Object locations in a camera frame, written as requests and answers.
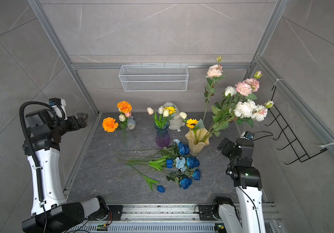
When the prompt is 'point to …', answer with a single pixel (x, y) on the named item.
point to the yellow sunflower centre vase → (171, 109)
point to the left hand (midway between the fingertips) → (77, 114)
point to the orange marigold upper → (124, 106)
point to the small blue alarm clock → (131, 124)
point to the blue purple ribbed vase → (162, 138)
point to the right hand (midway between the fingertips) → (232, 143)
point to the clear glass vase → (127, 138)
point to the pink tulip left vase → (127, 114)
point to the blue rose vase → (183, 149)
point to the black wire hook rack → (288, 133)
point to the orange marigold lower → (108, 124)
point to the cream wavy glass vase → (197, 139)
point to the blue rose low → (196, 174)
